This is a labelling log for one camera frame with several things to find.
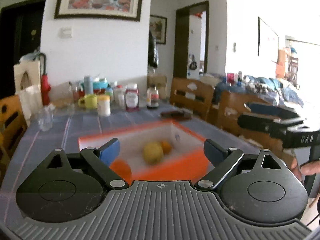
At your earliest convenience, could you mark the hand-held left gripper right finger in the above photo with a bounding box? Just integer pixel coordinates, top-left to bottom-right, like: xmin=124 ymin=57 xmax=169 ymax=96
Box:
xmin=194 ymin=138 xmax=283 ymax=192

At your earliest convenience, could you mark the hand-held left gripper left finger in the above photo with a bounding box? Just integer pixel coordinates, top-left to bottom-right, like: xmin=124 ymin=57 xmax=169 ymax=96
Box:
xmin=46 ymin=138 xmax=130 ymax=191

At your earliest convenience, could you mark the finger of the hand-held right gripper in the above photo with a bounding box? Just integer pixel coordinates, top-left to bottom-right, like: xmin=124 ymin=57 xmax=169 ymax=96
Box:
xmin=246 ymin=102 xmax=301 ymax=121
xmin=237 ymin=114 xmax=305 ymax=138

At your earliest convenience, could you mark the orange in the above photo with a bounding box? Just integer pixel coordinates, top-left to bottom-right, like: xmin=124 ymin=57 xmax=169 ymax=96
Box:
xmin=160 ymin=141 xmax=172 ymax=155
xmin=109 ymin=159 xmax=132 ymax=182

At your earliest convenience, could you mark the orange cardboard box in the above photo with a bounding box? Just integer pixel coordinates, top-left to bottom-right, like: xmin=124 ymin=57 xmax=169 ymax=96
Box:
xmin=78 ymin=120 xmax=210 ymax=182

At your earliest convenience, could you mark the yellow lemon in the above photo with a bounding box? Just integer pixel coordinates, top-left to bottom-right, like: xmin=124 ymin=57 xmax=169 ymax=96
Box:
xmin=143 ymin=141 xmax=165 ymax=165

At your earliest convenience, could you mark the person's right hand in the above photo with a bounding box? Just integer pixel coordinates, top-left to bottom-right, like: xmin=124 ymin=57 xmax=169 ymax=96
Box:
xmin=291 ymin=158 xmax=320 ymax=182

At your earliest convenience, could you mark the pile of blue cloth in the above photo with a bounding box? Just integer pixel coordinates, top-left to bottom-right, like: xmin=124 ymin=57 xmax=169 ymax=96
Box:
xmin=215 ymin=72 xmax=304 ymax=110

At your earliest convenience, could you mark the wooden chair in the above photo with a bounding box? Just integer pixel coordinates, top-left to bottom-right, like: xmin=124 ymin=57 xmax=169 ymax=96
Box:
xmin=0 ymin=94 xmax=28 ymax=160
xmin=217 ymin=90 xmax=295 ymax=160
xmin=170 ymin=77 xmax=215 ymax=122

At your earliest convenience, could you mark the white canister yellow lid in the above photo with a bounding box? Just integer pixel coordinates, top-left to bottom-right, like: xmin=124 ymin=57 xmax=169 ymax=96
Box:
xmin=97 ymin=94 xmax=111 ymax=117

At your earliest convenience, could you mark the dark brown flat case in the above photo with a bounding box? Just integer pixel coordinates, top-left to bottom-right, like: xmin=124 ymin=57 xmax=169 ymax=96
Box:
xmin=160 ymin=110 xmax=192 ymax=120

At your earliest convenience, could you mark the grey plaid tablecloth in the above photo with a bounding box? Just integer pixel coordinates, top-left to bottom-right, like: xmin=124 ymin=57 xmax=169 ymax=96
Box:
xmin=0 ymin=99 xmax=295 ymax=230

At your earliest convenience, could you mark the yellow-green mug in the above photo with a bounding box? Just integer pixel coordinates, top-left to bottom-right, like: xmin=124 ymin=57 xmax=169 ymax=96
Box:
xmin=78 ymin=94 xmax=98 ymax=110

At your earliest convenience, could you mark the dark red supplement bottle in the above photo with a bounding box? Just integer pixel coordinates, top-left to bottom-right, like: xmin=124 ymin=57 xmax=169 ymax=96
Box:
xmin=125 ymin=83 xmax=139 ymax=112

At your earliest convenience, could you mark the teal bowl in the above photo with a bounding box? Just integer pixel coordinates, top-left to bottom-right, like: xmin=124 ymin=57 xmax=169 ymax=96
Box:
xmin=92 ymin=79 xmax=112 ymax=90

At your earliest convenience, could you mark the brown bottle red label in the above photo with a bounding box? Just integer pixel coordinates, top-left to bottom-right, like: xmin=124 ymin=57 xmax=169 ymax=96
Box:
xmin=146 ymin=85 xmax=160 ymax=110

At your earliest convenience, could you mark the grey-blue thermos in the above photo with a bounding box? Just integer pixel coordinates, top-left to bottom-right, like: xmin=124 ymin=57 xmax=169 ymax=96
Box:
xmin=84 ymin=76 xmax=94 ymax=95

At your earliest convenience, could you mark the clear glass mug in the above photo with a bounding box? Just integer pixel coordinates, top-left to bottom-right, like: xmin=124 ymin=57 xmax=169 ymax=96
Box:
xmin=37 ymin=105 xmax=55 ymax=132

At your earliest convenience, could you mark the brown cardboard carton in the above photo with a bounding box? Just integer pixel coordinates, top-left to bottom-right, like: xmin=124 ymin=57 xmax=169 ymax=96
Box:
xmin=147 ymin=74 xmax=167 ymax=99

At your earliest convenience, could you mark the hanging handbag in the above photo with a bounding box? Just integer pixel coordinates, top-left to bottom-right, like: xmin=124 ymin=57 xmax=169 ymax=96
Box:
xmin=188 ymin=53 xmax=198 ymax=70

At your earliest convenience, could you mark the red umbrella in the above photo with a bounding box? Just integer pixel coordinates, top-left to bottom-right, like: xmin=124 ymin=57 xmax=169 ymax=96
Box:
xmin=37 ymin=52 xmax=52 ymax=105

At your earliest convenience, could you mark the white tote bag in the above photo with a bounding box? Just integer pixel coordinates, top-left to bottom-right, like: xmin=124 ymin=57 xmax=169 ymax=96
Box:
xmin=17 ymin=84 xmax=43 ymax=127

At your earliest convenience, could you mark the dark hanging coat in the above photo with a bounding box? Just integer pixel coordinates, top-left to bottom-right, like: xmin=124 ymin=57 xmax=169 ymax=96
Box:
xmin=147 ymin=30 xmax=160 ymax=68

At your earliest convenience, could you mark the white paper bag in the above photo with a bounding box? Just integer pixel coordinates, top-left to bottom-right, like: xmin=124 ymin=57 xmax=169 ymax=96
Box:
xmin=14 ymin=60 xmax=42 ymax=98

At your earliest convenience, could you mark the small framed painting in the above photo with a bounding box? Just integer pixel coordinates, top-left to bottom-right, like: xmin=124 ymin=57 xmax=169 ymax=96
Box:
xmin=149 ymin=15 xmax=167 ymax=45

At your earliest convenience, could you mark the dark wooden door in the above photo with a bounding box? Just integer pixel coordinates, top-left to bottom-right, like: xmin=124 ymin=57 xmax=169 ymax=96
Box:
xmin=0 ymin=0 xmax=47 ymax=98

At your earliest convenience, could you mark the dark door frame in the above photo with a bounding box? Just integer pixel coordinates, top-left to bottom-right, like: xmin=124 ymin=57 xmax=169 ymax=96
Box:
xmin=174 ymin=0 xmax=209 ymax=78

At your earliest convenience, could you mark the white wall switch panel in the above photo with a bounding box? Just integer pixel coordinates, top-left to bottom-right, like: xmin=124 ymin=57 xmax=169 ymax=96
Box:
xmin=59 ymin=27 xmax=73 ymax=39

